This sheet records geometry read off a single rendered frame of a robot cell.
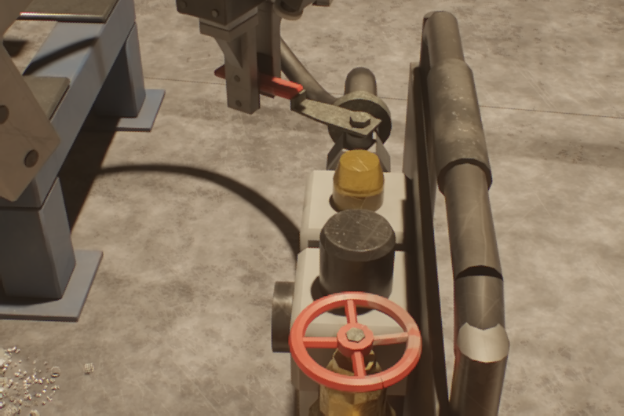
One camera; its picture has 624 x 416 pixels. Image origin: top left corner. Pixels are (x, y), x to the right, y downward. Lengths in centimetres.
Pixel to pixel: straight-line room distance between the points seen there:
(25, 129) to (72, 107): 100
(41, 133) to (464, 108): 32
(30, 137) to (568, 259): 114
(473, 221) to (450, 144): 7
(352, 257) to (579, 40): 150
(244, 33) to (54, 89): 57
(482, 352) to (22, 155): 23
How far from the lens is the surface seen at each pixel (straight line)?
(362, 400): 50
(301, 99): 75
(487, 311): 43
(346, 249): 54
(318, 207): 64
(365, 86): 82
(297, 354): 48
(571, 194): 150
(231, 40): 70
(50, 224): 121
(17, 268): 126
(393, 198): 66
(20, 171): 29
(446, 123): 54
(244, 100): 75
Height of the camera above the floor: 85
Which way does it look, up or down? 36 degrees down
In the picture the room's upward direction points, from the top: straight up
